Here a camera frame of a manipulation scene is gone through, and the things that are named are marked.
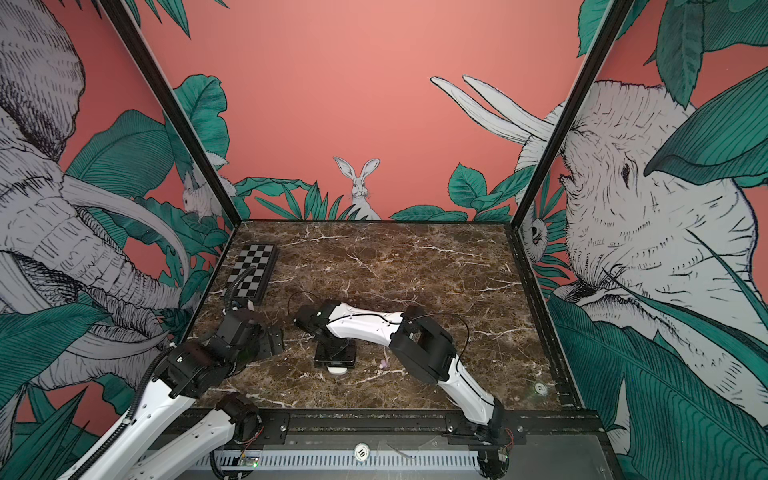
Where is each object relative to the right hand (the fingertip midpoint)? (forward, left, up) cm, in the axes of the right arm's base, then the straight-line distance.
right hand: (326, 370), depth 81 cm
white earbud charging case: (0, -3, 0) cm, 3 cm away
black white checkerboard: (+38, +28, +2) cm, 48 cm away
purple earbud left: (+2, -16, -2) cm, 16 cm away
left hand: (+5, +13, +14) cm, 19 cm away
